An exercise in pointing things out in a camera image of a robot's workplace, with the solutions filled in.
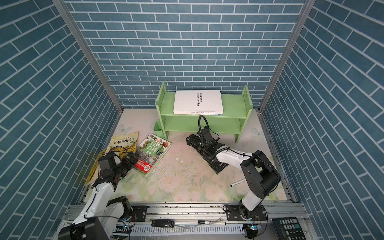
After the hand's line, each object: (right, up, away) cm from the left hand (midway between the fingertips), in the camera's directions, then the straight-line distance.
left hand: (135, 158), depth 86 cm
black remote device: (+20, -27, -16) cm, 38 cm away
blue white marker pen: (+59, -13, -3) cm, 61 cm away
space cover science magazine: (+37, +25, -6) cm, 45 cm away
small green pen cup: (+9, +17, +16) cm, 25 cm away
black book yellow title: (+49, -6, +3) cm, 49 cm away
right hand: (+31, +10, +3) cm, 33 cm away
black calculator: (+80, -29, -17) cm, 87 cm away
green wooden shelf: (+59, +28, -2) cm, 66 cm away
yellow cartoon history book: (-13, +6, +13) cm, 20 cm away
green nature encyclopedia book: (+8, +1, +6) cm, 10 cm away
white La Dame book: (+37, +32, -4) cm, 49 cm away
